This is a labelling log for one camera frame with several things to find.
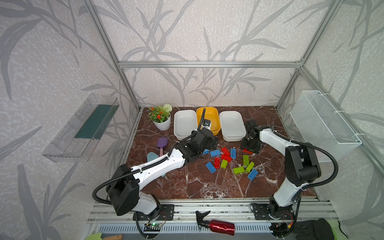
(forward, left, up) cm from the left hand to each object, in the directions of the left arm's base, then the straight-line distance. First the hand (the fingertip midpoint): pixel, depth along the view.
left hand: (211, 131), depth 80 cm
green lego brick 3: (-14, -17, -19) cm, 29 cm away
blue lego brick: (-2, +2, -20) cm, 20 cm away
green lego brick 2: (-12, -23, -18) cm, 32 cm away
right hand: (+1, -23, -17) cm, 29 cm away
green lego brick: (-8, -22, -19) cm, 31 cm away
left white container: (+20, +17, -19) cm, 33 cm away
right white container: (+21, -18, -23) cm, 36 cm away
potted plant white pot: (+16, +32, -8) cm, 37 cm away
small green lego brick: (-11, -9, -19) cm, 24 cm away
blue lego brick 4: (-13, -1, -20) cm, 24 cm away
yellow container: (+31, -3, -21) cm, 37 cm away
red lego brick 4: (-5, -21, -12) cm, 24 cm away
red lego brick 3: (-10, -4, -19) cm, 22 cm away
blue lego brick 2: (-3, -4, -20) cm, 20 cm away
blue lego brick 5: (-17, -24, -19) cm, 35 cm away
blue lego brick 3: (-4, -15, -20) cm, 25 cm away
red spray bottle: (-41, -4, -16) cm, 45 cm away
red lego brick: (-1, -10, -21) cm, 23 cm away
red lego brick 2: (-7, -10, -19) cm, 23 cm away
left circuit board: (-42, +29, -22) cm, 55 cm away
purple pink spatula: (+4, +32, -21) cm, 38 cm away
